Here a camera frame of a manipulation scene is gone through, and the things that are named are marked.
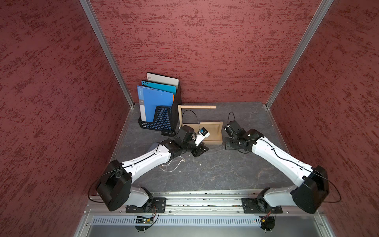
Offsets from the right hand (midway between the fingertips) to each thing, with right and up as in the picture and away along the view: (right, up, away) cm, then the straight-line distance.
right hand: (229, 146), depth 81 cm
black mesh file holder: (-38, +15, +11) cm, 42 cm away
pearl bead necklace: (-27, -11, +8) cm, 30 cm away
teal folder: (-38, +35, +10) cm, 53 cm away
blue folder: (-48, +27, +6) cm, 55 cm away
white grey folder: (-41, +42, +16) cm, 61 cm away
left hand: (-15, -1, -2) cm, 15 cm away
